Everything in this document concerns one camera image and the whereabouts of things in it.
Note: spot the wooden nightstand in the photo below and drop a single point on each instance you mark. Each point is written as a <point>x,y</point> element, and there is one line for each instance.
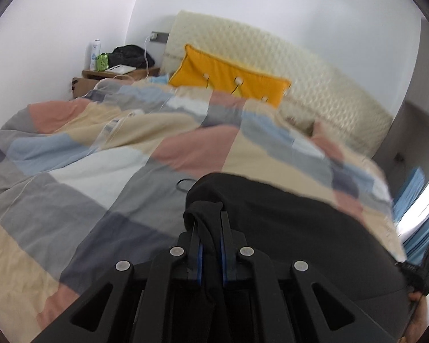
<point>89,82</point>

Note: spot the white spray bottle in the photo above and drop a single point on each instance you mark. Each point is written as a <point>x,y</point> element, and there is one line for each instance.
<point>95,55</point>

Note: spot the person's right hand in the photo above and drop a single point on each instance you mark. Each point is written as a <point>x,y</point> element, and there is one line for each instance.
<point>418,319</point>

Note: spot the grey white wardrobe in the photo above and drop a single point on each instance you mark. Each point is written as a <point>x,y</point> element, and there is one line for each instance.
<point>414,114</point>

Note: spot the yellow crown cushion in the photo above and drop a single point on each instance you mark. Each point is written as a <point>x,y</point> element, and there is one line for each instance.
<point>221,73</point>

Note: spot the white flat box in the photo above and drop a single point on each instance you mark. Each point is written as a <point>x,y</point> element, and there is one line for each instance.
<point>121,68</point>

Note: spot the black bag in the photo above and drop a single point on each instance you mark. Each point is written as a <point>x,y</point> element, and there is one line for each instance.
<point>130,55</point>

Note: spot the black puffer jacket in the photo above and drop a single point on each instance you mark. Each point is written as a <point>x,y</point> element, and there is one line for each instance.
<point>307,228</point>

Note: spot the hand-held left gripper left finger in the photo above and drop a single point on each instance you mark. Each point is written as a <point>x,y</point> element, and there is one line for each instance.
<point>199,261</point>

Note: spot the patchwork checked quilt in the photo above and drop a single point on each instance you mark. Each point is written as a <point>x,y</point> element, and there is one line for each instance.
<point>93,171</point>

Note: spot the green packet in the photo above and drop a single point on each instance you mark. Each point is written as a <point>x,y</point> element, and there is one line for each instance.
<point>102,61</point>

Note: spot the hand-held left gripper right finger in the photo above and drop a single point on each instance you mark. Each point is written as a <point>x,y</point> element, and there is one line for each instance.
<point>222,261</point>

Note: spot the cream quilted headboard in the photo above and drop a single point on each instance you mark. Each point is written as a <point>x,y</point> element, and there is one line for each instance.
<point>307,68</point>

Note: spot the blue curtain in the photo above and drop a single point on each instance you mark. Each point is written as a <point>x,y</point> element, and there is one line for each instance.
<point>420,241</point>

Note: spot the wall socket with charger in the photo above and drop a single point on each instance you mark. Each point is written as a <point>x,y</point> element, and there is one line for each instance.
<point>159,36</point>

